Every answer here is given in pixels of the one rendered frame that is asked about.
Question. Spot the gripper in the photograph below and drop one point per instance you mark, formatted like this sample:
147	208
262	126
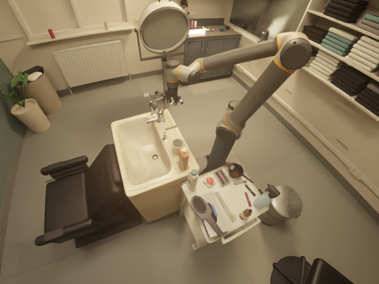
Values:
173	93

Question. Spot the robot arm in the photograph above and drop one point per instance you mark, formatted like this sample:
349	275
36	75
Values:
251	97

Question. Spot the chrome mixer lever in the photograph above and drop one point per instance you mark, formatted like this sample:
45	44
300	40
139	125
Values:
157	97

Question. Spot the chrome mixer tap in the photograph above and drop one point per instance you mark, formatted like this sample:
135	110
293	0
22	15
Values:
154	114

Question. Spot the chrome pop-up knob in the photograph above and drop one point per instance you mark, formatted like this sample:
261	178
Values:
165	136

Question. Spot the white round deck nest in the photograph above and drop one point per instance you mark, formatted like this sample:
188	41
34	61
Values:
177	144

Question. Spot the chrome drain plug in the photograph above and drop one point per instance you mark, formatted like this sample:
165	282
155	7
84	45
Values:
154	156

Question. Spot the orange bottle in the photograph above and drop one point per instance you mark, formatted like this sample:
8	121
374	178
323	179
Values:
183	159

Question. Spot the cream backwash basin unit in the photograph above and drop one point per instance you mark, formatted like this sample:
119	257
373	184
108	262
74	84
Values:
139	165

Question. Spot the round hood dryer on stand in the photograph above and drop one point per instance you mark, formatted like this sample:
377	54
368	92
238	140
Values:
164	28

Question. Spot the pink bottle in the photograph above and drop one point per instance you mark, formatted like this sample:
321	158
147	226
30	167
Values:
192	23

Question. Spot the white bottle teal cap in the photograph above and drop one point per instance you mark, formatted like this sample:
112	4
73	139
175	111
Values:
193	180

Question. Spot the white trolley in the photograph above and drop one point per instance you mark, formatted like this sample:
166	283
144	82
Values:
234	207

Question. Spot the blue spray bottle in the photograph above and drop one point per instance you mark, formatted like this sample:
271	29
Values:
263	199

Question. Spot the small brown bottle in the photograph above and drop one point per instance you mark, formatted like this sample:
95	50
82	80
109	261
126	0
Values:
245	213

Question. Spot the small beige bar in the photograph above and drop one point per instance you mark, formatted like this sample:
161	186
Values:
171	127

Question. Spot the grey counter cabinet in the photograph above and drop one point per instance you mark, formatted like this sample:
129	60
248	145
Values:
213	53

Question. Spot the red round tin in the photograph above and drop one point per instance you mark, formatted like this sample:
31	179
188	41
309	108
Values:
210	181

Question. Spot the pink black clip box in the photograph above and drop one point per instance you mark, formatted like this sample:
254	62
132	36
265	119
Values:
221	177

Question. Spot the black tint bowl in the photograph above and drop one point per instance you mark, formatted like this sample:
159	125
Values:
235	170

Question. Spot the white radiator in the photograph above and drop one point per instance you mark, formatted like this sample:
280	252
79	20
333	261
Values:
89	62

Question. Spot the small grey bar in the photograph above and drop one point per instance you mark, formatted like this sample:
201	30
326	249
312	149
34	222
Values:
240	183

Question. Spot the white toothed strip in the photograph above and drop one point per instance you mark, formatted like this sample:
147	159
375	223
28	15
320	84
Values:
225	205

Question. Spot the grey hair brush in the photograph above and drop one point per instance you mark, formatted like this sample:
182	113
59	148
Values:
204	213

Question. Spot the pink hair clip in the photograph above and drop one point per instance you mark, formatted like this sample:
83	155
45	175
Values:
248	199

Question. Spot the beige laundry bin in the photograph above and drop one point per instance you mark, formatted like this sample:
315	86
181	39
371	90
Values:
44	91

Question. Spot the black reclining chair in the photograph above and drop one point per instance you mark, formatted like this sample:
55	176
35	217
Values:
77	192

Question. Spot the red can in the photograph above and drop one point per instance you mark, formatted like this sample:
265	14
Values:
51	33

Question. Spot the beige plant pot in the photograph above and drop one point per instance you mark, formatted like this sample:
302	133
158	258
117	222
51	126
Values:
31	116

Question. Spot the steel waste bin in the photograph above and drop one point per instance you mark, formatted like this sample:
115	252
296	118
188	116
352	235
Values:
284	204

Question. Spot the black towel stack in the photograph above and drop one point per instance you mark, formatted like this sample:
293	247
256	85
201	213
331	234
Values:
369	97
314	34
349	79
343	10

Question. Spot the green plant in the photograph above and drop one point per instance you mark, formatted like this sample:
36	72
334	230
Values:
14	85

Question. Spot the white shelf unit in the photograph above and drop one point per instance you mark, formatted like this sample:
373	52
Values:
340	91

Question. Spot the teal white towel stack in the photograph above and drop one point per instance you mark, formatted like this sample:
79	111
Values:
340	41

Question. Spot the black round stool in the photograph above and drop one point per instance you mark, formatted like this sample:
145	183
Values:
290	270

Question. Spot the grey teal towel stack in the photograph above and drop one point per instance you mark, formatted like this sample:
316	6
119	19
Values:
370	23

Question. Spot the black padded seat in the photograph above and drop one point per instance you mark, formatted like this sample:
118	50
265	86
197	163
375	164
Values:
328	273

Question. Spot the wall mirror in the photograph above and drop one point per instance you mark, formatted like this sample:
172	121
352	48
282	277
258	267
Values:
251	17

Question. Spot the white window frame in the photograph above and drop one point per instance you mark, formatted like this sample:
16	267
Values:
77	17

